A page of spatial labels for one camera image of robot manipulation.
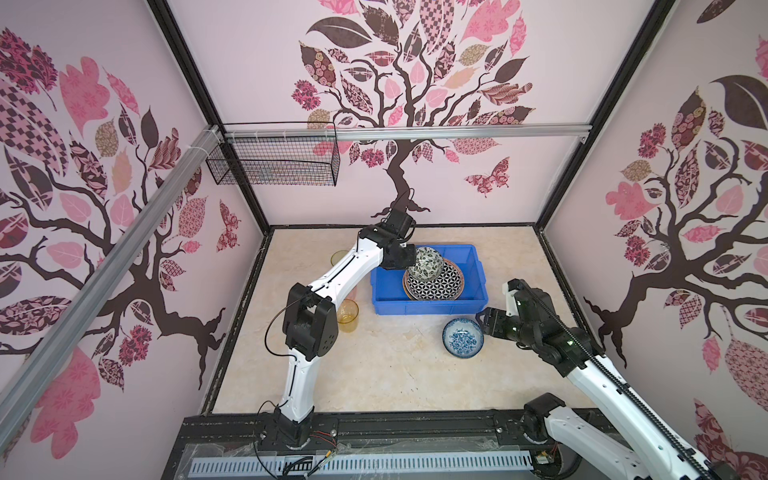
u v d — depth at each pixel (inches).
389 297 39.0
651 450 15.9
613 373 18.5
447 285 38.5
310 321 21.2
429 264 36.3
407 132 36.5
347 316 36.5
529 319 22.9
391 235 25.7
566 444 23.4
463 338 34.3
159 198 26.1
